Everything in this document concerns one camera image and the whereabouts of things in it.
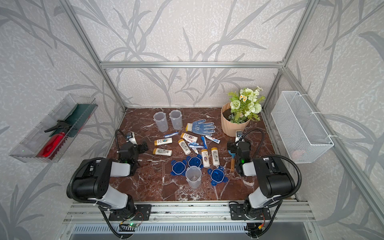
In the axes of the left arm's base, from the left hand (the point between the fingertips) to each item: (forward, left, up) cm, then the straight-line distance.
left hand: (138, 139), depth 93 cm
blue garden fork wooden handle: (-13, -59, -5) cm, 61 cm away
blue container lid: (-16, -27, -7) cm, 32 cm away
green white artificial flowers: (+12, -66, +21) cm, 70 cm away
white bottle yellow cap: (+4, -32, -4) cm, 33 cm away
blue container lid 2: (-11, -37, -7) cm, 39 cm away
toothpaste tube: (-2, -37, -5) cm, 37 cm away
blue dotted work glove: (+15, -40, -6) cm, 43 cm away
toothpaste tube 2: (-4, -37, -6) cm, 37 cm away
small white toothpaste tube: (+4, -48, -6) cm, 49 cm away
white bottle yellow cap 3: (+2, -15, -5) cm, 16 cm away
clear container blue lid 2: (+13, -24, +6) cm, 28 cm away
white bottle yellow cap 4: (-6, -12, -5) cm, 14 cm away
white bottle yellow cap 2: (-2, -30, -5) cm, 30 cm away
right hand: (+1, -64, +1) cm, 64 cm away
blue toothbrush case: (+1, -35, -6) cm, 36 cm away
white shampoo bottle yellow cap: (-10, -43, -4) cm, 44 cm away
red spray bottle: (-23, +20, +28) cm, 41 cm away
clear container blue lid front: (-20, -36, -4) cm, 42 cm away
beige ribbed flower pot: (+6, -59, +4) cm, 59 cm away
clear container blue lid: (+12, -13, +6) cm, 19 cm away
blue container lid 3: (-20, -50, -7) cm, 54 cm away
